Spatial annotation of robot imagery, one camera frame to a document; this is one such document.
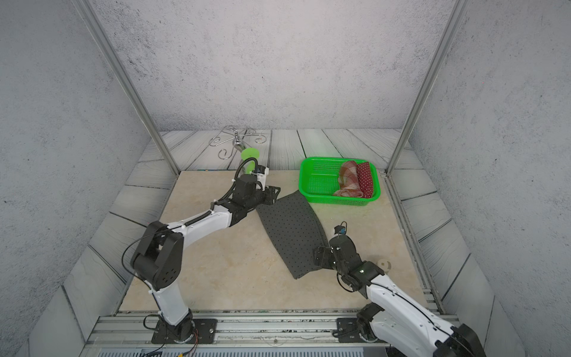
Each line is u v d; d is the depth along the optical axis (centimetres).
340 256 62
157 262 48
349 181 103
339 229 75
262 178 80
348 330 73
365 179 105
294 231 96
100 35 75
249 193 74
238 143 95
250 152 91
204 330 73
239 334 74
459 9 70
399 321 48
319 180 119
